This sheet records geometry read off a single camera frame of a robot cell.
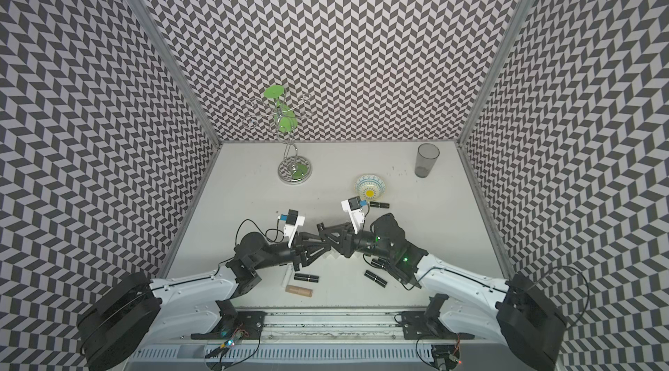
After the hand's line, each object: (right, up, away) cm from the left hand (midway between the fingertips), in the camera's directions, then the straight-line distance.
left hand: (329, 249), depth 70 cm
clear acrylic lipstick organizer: (+2, -2, -4) cm, 5 cm away
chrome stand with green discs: (-18, +40, +16) cm, 47 cm away
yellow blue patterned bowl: (+14, +14, +32) cm, 38 cm away
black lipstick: (+17, +8, +26) cm, 32 cm away
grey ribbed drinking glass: (+35, +26, +27) cm, 52 cm away
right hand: (-2, +3, 0) cm, 3 cm away
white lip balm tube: (-14, -13, +11) cm, 22 cm away
